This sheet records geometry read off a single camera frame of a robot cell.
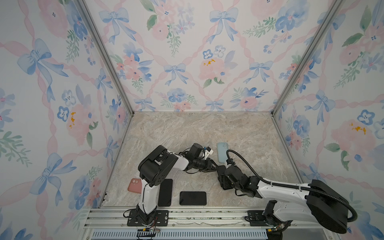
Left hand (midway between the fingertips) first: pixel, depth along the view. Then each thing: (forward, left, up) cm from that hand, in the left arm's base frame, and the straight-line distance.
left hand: (219, 169), depth 87 cm
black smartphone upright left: (-14, +30, -4) cm, 33 cm away
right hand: (-3, -2, -3) cm, 5 cm away
